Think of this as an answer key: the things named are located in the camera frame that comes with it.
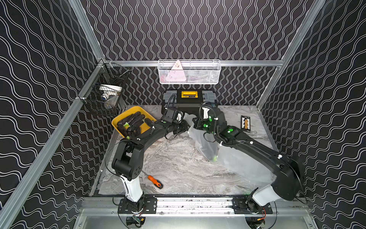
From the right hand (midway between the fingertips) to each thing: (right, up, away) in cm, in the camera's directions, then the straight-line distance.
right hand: (192, 118), depth 79 cm
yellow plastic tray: (-43, -2, +28) cm, 51 cm away
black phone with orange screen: (+42, -3, +28) cm, 51 cm away
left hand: (-1, -4, +10) cm, 11 cm away
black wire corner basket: (-56, +31, +17) cm, 66 cm away
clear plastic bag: (+34, -30, +12) cm, 47 cm away
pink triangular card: (-9, +29, +11) cm, 32 cm away
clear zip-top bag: (+9, -15, +6) cm, 19 cm away
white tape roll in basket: (-47, +16, +1) cm, 50 cm away
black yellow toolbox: (-1, +12, +23) cm, 26 cm away
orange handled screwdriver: (-20, -36, +1) cm, 41 cm away
